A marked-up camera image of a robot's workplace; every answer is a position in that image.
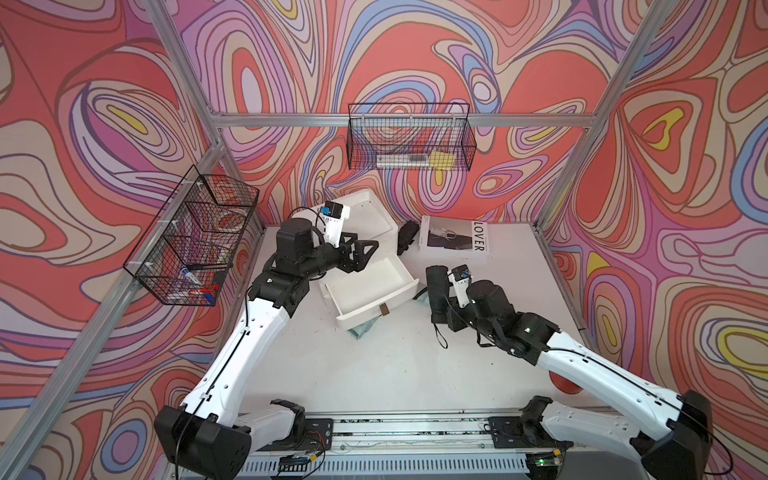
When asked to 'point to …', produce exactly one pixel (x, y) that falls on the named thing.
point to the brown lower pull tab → (384, 309)
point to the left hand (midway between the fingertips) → (368, 241)
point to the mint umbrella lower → (357, 331)
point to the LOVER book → (453, 235)
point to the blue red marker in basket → (208, 296)
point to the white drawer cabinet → (369, 220)
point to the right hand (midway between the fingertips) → (448, 309)
